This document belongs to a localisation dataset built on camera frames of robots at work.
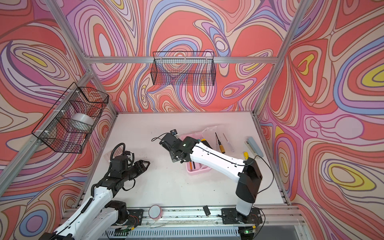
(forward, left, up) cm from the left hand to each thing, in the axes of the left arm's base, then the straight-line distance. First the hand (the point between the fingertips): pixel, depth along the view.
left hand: (149, 163), depth 84 cm
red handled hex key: (+1, -24, -9) cm, 25 cm away
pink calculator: (+11, +24, -6) cm, 27 cm away
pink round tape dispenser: (-24, -7, -3) cm, 25 cm away
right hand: (+1, -20, +8) cm, 21 cm away
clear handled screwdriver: (+10, -47, +4) cm, 48 cm away
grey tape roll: (+13, +30, +24) cm, 41 cm away
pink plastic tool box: (+19, -35, +2) cm, 39 cm away
